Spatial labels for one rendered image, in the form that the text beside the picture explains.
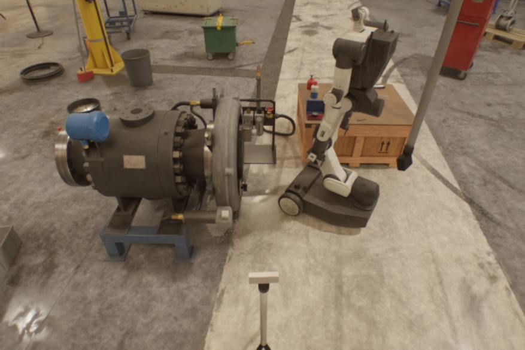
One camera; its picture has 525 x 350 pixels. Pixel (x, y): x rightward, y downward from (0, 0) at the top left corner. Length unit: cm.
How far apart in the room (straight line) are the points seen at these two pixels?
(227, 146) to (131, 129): 60
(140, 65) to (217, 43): 132
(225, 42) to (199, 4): 274
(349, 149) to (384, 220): 71
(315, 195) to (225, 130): 100
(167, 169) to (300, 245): 108
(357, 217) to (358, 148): 78
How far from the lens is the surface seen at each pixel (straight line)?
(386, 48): 184
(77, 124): 192
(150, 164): 195
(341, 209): 241
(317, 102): 286
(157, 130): 197
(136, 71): 460
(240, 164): 206
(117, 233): 227
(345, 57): 173
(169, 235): 215
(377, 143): 299
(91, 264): 253
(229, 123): 181
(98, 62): 551
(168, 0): 824
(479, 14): 520
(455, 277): 254
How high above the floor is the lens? 188
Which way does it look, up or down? 37 degrees down
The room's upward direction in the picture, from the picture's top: straight up
